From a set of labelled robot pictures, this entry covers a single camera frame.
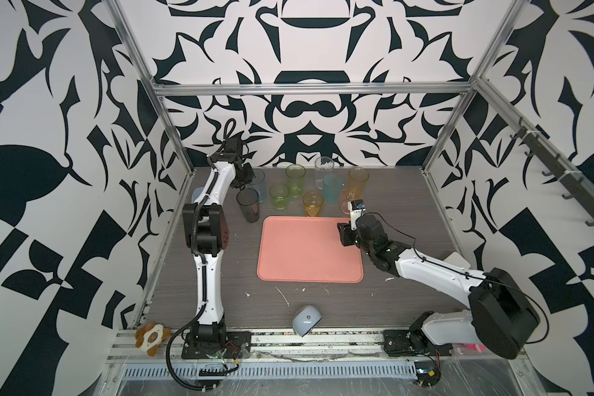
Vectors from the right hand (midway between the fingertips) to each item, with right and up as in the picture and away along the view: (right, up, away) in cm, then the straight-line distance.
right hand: (344, 221), depth 86 cm
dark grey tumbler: (-34, +7, +8) cm, 36 cm away
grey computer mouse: (-14, -26, -15) cm, 33 cm away
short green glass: (-24, +10, +17) cm, 31 cm away
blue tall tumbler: (-32, +14, +13) cm, 37 cm away
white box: (+39, -13, +1) cm, 41 cm away
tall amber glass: (+8, +14, +16) cm, 23 cm away
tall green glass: (-17, +17, +14) cm, 28 cm away
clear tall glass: (-4, +22, +26) cm, 34 cm away
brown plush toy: (-59, -32, -13) cm, 68 cm away
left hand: (-36, +18, +14) cm, 42 cm away
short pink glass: (+4, +9, +16) cm, 19 cm away
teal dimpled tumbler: (-2, +13, +17) cm, 21 cm away
